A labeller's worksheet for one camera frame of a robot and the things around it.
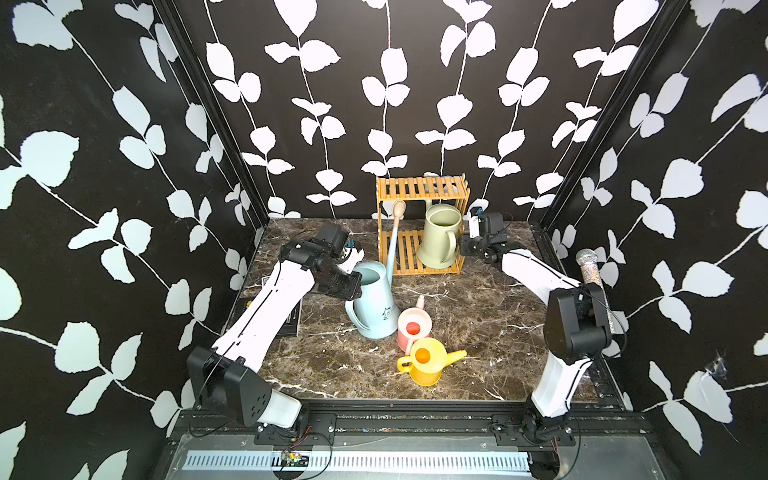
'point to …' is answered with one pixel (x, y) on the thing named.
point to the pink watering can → (414, 324)
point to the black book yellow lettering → (292, 327)
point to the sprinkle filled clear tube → (587, 258)
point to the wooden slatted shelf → (418, 192)
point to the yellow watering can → (427, 361)
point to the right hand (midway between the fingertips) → (461, 233)
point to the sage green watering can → (442, 220)
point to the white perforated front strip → (427, 462)
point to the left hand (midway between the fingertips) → (359, 288)
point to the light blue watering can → (374, 314)
